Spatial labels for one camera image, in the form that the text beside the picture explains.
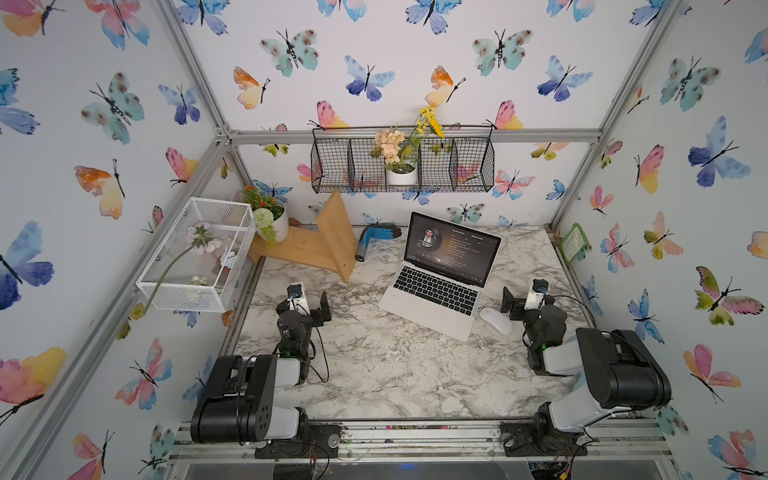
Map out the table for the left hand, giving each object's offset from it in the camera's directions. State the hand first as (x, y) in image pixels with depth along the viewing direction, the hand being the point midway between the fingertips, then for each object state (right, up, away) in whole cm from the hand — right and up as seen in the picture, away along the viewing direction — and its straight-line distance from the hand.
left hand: (311, 291), depth 90 cm
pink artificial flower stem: (-22, +15, -16) cm, 31 cm away
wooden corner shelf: (+6, +14, +1) cm, 15 cm away
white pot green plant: (-15, +24, +5) cm, 28 cm away
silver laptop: (+41, +2, +15) cm, 43 cm away
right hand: (+64, +2, +1) cm, 64 cm away
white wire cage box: (-21, +9, -17) cm, 29 cm away
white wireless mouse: (+56, -9, +3) cm, 57 cm away
